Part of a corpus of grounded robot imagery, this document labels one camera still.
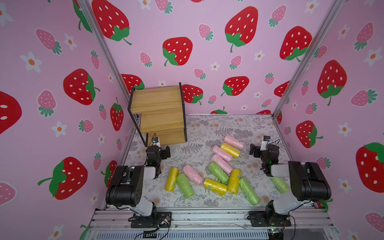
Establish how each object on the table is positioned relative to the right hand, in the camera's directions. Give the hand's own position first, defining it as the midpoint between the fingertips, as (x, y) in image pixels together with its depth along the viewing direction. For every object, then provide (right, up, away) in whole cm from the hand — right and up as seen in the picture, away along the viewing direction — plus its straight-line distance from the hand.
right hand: (262, 145), depth 95 cm
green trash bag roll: (-30, -15, -9) cm, 35 cm away
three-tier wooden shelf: (-67, +22, +7) cm, 71 cm away
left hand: (-66, -1, 0) cm, 66 cm away
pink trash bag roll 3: (-25, -13, -5) cm, 28 cm away
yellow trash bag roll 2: (-22, -21, -14) cm, 34 cm away
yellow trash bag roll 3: (-32, -22, -14) cm, 41 cm away
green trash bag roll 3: (-49, -21, -14) cm, 55 cm away
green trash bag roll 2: (-14, -24, -15) cm, 31 cm away
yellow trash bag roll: (-21, -4, 0) cm, 21 cm away
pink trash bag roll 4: (-44, -17, -11) cm, 48 cm away
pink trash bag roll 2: (-26, -5, 0) cm, 27 cm away
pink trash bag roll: (-17, +1, +5) cm, 18 cm away
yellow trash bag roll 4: (-58, -19, -10) cm, 62 cm away
